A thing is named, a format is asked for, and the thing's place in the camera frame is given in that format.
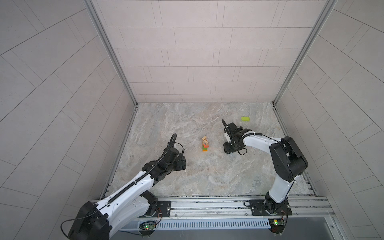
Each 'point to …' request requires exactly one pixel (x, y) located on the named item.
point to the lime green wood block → (245, 119)
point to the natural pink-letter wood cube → (205, 140)
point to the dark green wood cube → (204, 148)
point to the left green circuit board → (149, 227)
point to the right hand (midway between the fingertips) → (227, 149)
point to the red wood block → (206, 146)
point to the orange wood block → (205, 150)
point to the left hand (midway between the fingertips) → (185, 159)
